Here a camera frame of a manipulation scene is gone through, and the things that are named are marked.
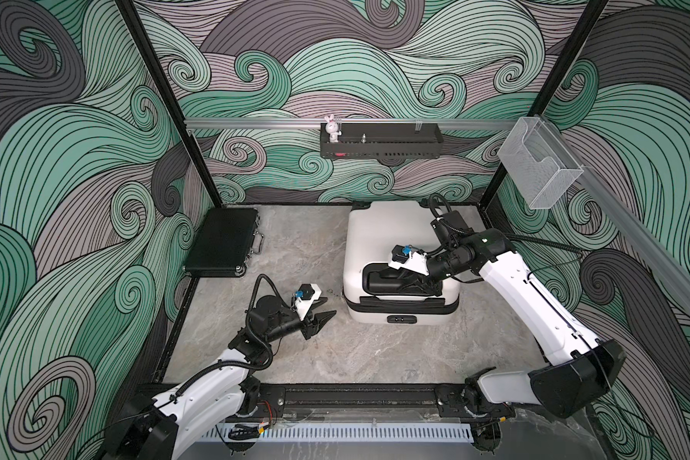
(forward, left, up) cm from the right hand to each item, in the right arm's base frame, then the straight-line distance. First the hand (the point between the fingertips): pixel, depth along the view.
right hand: (399, 281), depth 71 cm
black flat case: (+26, +58, -17) cm, 66 cm away
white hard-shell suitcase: (-2, +6, -1) cm, 7 cm away
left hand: (-2, +18, -8) cm, 20 cm away
